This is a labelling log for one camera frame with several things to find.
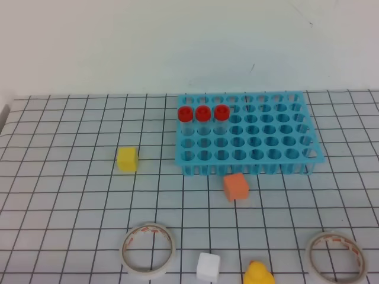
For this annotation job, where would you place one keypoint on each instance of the white tape roll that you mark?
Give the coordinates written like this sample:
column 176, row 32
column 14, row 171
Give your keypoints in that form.
column 334, row 257
column 138, row 248

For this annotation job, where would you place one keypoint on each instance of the clear tube red cap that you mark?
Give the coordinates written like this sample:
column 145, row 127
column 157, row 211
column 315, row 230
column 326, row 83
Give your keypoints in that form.
column 221, row 117

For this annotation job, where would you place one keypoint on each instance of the yellow foam cube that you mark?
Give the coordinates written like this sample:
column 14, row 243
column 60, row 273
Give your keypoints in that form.
column 127, row 159

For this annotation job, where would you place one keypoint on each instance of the left white tape roll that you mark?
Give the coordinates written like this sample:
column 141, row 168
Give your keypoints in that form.
column 138, row 248

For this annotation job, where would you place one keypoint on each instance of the right white tape roll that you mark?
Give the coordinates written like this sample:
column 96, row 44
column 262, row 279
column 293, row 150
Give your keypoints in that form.
column 334, row 257

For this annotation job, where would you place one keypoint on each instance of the red capped tube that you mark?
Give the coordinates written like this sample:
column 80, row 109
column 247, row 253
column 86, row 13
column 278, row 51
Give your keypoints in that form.
column 185, row 117
column 203, row 117

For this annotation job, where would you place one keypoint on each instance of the blue tube rack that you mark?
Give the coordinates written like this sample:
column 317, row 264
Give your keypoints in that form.
column 266, row 132

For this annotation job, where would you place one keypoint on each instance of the yellow rubber duck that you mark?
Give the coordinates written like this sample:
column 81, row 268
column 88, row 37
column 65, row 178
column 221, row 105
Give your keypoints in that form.
column 257, row 273

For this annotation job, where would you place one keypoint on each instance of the orange foam cube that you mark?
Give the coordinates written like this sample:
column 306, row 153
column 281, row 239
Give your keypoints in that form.
column 235, row 187

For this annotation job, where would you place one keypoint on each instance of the red capped tube left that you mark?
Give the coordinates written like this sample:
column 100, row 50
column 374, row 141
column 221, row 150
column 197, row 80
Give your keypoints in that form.
column 185, row 117

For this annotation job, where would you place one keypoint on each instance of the white grid pattern cloth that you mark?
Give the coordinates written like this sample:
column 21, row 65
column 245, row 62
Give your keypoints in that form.
column 65, row 205

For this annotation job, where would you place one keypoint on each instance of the white foam cube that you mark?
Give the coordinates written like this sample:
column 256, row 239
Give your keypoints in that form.
column 208, row 267

